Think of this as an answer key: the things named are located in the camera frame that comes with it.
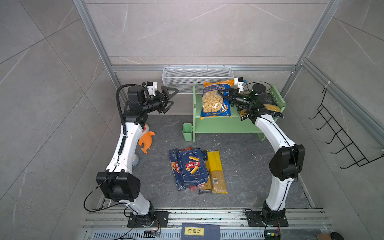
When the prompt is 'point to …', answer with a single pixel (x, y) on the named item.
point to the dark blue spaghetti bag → (207, 188)
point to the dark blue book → (200, 231)
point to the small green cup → (187, 131)
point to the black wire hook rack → (355, 154)
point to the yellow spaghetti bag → (218, 183)
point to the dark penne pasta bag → (271, 103)
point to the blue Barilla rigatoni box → (193, 166)
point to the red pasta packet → (193, 188)
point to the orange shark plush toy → (146, 139)
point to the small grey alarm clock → (136, 160)
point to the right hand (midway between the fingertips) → (217, 92)
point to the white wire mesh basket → (183, 79)
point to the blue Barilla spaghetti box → (174, 157)
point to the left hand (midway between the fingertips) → (176, 93)
